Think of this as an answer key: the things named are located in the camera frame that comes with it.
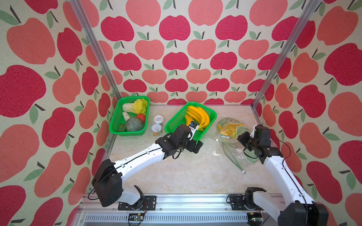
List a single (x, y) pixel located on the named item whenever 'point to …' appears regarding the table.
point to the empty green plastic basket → (179, 119)
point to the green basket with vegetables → (118, 118)
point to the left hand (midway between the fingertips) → (197, 143)
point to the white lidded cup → (158, 119)
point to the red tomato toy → (142, 117)
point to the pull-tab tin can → (157, 129)
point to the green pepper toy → (122, 127)
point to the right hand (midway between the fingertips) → (239, 137)
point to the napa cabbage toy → (139, 107)
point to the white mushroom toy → (126, 116)
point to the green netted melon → (134, 124)
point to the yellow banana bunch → (200, 115)
